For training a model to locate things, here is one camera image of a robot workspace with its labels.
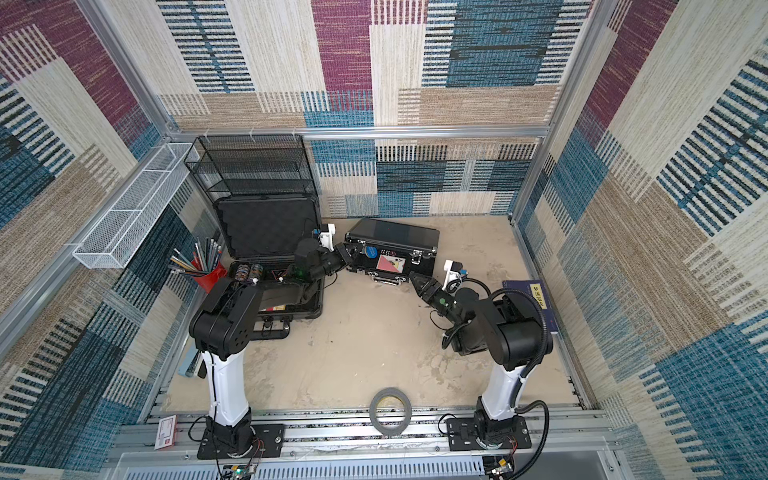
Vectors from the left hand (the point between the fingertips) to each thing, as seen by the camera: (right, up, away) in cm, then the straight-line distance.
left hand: (366, 248), depth 93 cm
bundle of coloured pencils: (-52, -4, +3) cm, 52 cm away
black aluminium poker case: (+8, -1, +14) cm, 16 cm away
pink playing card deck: (+7, -5, +11) cm, 15 cm away
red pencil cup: (-50, -10, +2) cm, 51 cm away
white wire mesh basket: (-58, +1, -23) cm, 62 cm away
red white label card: (-48, -45, -19) cm, 69 cm away
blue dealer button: (+1, -1, +12) cm, 12 cm away
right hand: (+14, -10, -3) cm, 18 cm away
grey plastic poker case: (-35, +4, +5) cm, 36 cm away
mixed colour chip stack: (-42, -8, +8) cm, 44 cm away
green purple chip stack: (-37, -8, +8) cm, 39 cm away
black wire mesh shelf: (-40, +29, +11) cm, 51 cm away
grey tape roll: (+7, -37, -16) cm, 41 cm away
